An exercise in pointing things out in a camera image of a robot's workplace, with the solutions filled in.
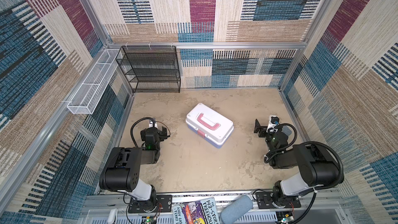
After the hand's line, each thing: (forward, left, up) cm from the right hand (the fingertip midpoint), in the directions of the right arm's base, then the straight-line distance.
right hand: (264, 120), depth 90 cm
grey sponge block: (-13, -3, +12) cm, 18 cm away
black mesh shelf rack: (+41, +71, +7) cm, 82 cm away
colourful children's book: (-41, +37, -8) cm, 56 cm away
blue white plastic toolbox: (-3, +32, +2) cm, 32 cm away
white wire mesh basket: (-3, +88, +24) cm, 91 cm away
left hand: (+1, +65, -3) cm, 65 cm away
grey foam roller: (-40, +21, -7) cm, 46 cm away
